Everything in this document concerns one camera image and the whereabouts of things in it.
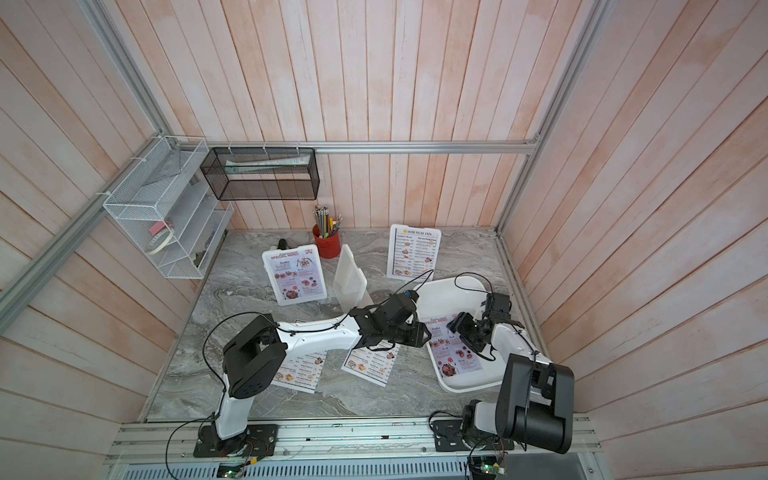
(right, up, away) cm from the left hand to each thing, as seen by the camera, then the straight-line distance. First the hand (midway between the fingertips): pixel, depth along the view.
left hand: (425, 341), depth 83 cm
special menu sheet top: (-39, +18, +10) cm, 44 cm away
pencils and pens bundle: (-32, +35, +22) cm, 52 cm away
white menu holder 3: (-9, +25, +17) cm, 32 cm away
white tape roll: (-75, +28, 0) cm, 81 cm away
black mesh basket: (-52, +52, +14) cm, 74 cm away
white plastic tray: (+11, +9, +21) cm, 25 cm away
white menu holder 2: (-23, +15, +18) cm, 33 cm away
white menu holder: (-40, +9, +15) cm, 44 cm away
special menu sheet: (+9, -5, +5) cm, 11 cm away
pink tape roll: (-75, +32, -1) cm, 81 cm away
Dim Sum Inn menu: (-1, +26, +15) cm, 30 cm away
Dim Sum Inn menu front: (-15, -8, +3) cm, 17 cm away
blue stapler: (-50, +29, +28) cm, 64 cm away
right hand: (+11, +2, +9) cm, 14 cm away
